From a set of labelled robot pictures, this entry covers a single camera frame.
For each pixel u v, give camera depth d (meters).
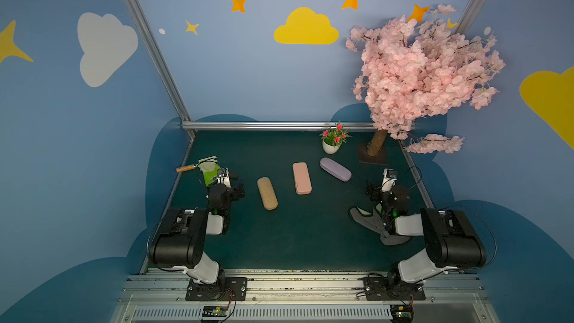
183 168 1.03
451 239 0.46
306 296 0.73
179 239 0.46
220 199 0.71
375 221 0.86
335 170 1.04
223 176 0.80
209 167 1.06
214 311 0.72
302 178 1.01
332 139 1.04
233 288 0.74
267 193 0.96
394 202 0.72
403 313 0.73
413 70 0.73
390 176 0.81
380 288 0.75
